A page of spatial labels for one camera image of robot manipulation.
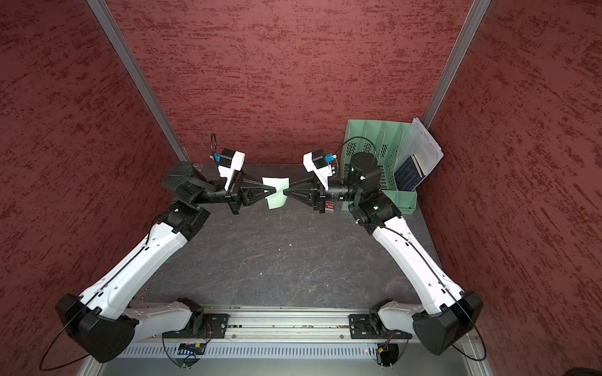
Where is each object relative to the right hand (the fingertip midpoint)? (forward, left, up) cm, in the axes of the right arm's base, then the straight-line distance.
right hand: (285, 195), depth 57 cm
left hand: (-1, +3, +2) cm, 4 cm away
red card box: (+24, -15, -41) cm, 49 cm away
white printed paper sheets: (+37, -54, -18) cm, 68 cm away
